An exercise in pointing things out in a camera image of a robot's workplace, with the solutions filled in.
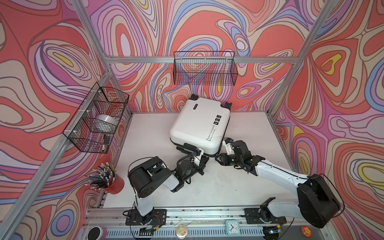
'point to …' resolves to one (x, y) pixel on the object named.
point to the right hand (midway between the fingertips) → (218, 161)
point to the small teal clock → (232, 227)
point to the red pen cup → (116, 187)
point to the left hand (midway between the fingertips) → (210, 159)
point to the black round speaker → (95, 233)
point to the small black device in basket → (106, 139)
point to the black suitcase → (201, 122)
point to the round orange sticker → (306, 231)
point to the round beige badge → (181, 231)
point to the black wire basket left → (93, 128)
